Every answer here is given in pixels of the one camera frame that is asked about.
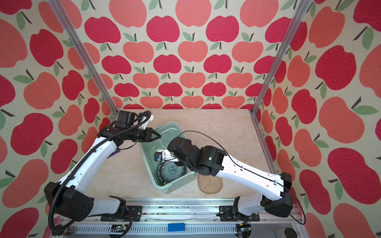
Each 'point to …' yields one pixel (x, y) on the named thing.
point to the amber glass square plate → (209, 184)
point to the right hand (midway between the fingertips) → (179, 145)
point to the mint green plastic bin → (147, 149)
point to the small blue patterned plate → (169, 172)
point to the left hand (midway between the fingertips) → (161, 138)
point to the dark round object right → (290, 233)
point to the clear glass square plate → (167, 136)
